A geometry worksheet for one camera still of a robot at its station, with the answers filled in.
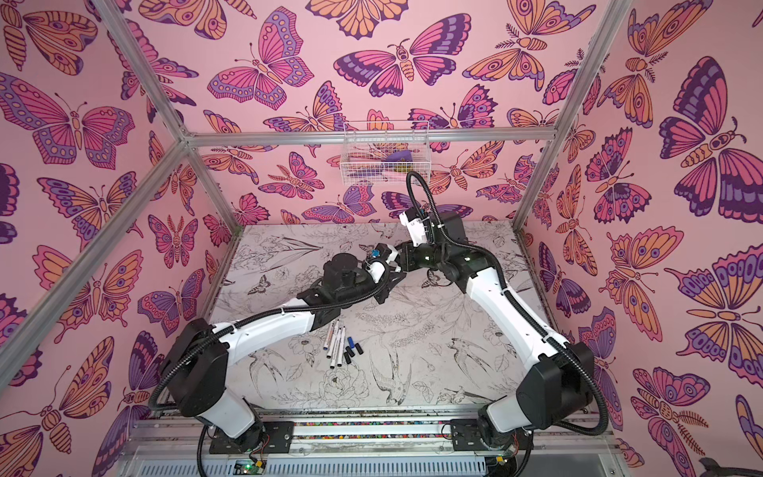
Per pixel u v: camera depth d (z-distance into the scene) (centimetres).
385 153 95
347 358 87
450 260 57
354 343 90
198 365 43
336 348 88
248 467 72
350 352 88
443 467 70
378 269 68
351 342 90
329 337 90
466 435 73
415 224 68
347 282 63
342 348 88
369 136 94
